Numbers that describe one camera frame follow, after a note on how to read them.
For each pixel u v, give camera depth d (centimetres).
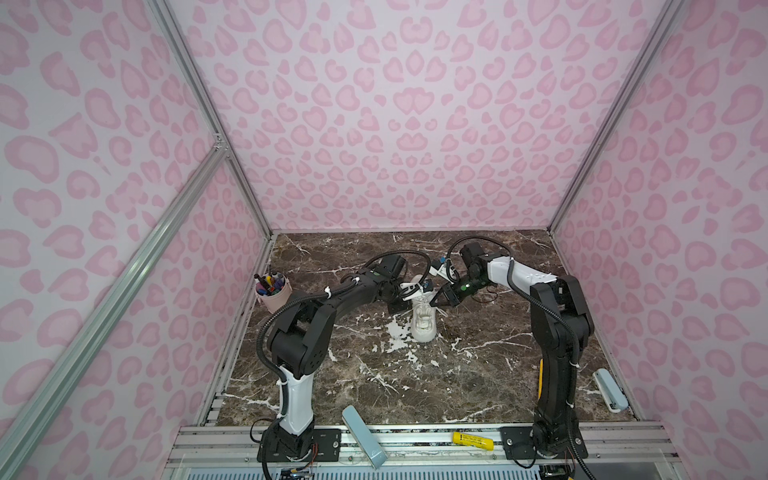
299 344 51
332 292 56
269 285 90
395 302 83
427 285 82
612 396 78
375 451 69
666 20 70
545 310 51
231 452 73
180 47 73
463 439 72
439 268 87
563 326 54
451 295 84
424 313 90
